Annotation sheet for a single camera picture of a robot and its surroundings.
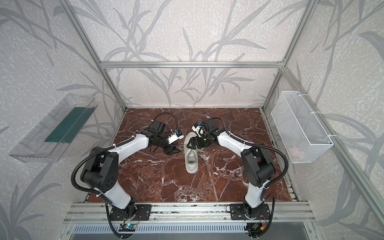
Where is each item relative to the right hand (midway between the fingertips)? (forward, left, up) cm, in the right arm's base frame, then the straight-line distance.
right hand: (193, 140), depth 89 cm
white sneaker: (-8, +1, -4) cm, 9 cm away
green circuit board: (-42, +31, -12) cm, 53 cm away
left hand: (0, +9, -1) cm, 9 cm away
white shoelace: (-3, -5, -11) cm, 12 cm away
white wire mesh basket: (-14, -47, +24) cm, 55 cm away
